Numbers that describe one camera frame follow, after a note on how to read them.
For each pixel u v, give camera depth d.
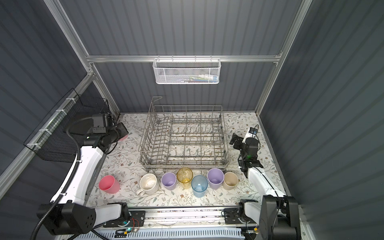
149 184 0.84
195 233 0.77
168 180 0.84
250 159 0.66
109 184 0.83
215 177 0.81
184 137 1.02
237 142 0.77
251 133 0.72
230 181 0.84
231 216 0.74
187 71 1.24
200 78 0.91
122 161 0.94
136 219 0.72
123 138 0.71
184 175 0.78
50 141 0.65
